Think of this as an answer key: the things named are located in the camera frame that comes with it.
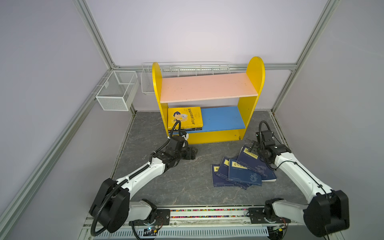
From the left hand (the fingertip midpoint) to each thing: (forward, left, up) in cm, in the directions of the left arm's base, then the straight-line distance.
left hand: (192, 151), depth 84 cm
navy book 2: (-11, -27, -9) cm, 31 cm away
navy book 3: (-9, -18, -10) cm, 22 cm away
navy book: (-4, -36, -8) cm, 37 cm away
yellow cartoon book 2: (+13, +4, +5) cm, 15 cm away
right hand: (-2, -38, 0) cm, 38 cm away
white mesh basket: (+43, +48, +11) cm, 66 cm away
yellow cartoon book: (+20, 0, +7) cm, 21 cm away
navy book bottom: (-14, -14, -11) cm, 22 cm away
